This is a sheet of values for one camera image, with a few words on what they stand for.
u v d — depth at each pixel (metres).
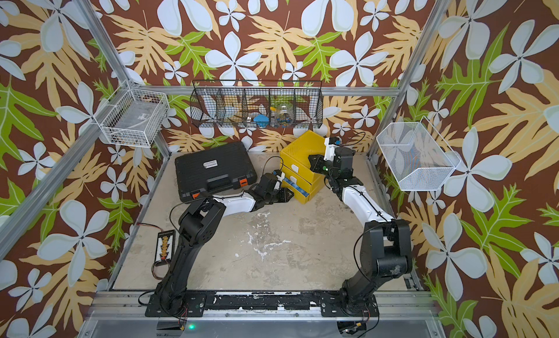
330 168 0.76
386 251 0.45
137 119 0.85
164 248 0.86
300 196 0.96
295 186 0.99
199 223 0.58
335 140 0.77
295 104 1.02
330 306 0.74
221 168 1.04
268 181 0.80
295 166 0.88
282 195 0.91
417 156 0.83
